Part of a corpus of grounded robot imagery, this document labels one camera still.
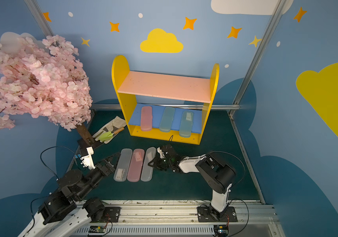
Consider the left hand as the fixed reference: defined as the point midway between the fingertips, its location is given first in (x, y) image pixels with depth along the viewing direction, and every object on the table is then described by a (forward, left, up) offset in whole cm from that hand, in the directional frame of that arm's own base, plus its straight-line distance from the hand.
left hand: (116, 154), depth 65 cm
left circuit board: (-26, +11, -30) cm, 42 cm away
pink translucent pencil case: (+7, -3, -28) cm, 29 cm away
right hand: (+7, -12, -24) cm, 28 cm away
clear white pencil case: (+3, -10, -26) cm, 29 cm away
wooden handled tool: (+34, +15, -28) cm, 46 cm away
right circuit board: (-25, -51, -31) cm, 65 cm away
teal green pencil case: (+35, -21, -15) cm, 44 cm away
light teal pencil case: (+31, -34, -15) cm, 49 cm away
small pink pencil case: (+35, -7, -14) cm, 38 cm away
